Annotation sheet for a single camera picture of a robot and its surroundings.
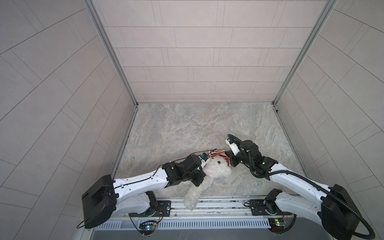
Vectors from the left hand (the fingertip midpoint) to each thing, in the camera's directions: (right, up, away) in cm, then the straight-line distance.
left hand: (208, 176), depth 76 cm
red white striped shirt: (+7, +10, +6) cm, 14 cm away
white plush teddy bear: (+5, +1, -1) cm, 5 cm away
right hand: (+9, +10, +5) cm, 15 cm away
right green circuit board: (+31, -19, -8) cm, 37 cm away
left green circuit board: (-28, -19, -11) cm, 35 cm away
